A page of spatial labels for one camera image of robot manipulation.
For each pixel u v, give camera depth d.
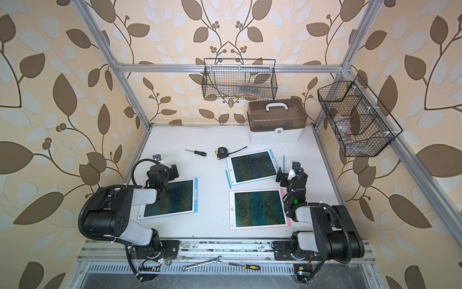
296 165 0.76
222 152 1.05
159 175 0.74
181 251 0.75
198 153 1.05
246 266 0.70
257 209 0.85
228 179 0.96
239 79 0.96
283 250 0.73
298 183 0.70
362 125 0.74
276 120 1.12
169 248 0.75
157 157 0.83
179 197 0.89
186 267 0.71
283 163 1.02
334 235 0.43
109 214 0.46
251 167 1.01
